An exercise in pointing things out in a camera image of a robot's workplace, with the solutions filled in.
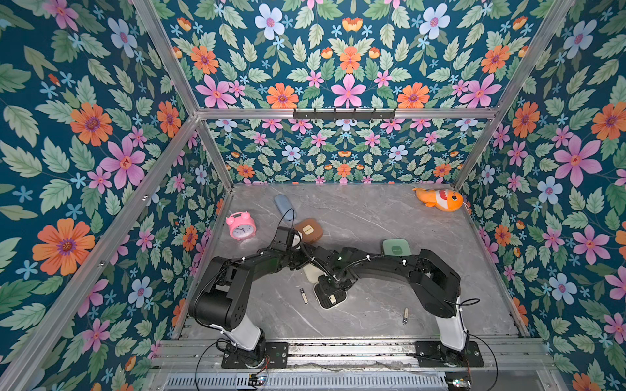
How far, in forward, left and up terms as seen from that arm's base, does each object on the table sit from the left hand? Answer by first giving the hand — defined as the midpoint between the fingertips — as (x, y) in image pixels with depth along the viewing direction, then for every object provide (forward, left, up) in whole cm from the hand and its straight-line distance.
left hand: (319, 254), depth 92 cm
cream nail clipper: (-16, -4, -3) cm, 17 cm away
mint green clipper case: (+1, -31, -2) cm, 31 cm away
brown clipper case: (+13, +3, -2) cm, 13 cm away
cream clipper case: (-18, -2, +5) cm, 18 cm away
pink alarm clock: (+13, +30, +4) cm, 33 cm away
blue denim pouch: (+27, +14, -2) cm, 31 cm away
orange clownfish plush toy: (+20, -57, +4) cm, 60 cm away
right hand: (-11, -3, -2) cm, 12 cm away
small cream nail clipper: (-14, +6, -4) cm, 16 cm away
